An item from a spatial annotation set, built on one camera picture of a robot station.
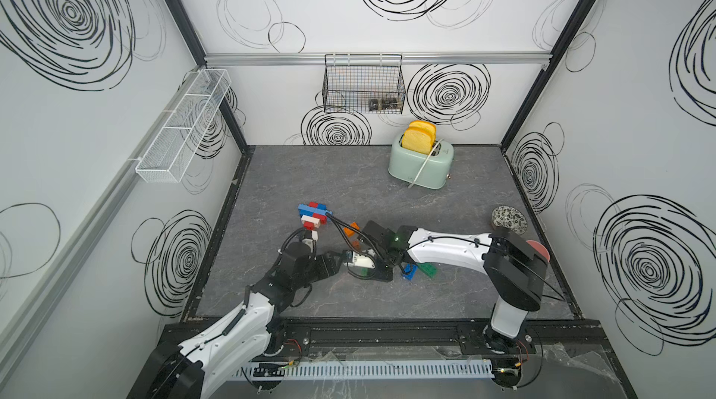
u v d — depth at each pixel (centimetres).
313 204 99
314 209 98
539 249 81
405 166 99
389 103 88
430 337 74
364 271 73
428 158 94
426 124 96
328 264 75
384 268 75
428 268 85
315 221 94
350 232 67
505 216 96
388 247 64
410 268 85
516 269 46
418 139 96
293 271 63
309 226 94
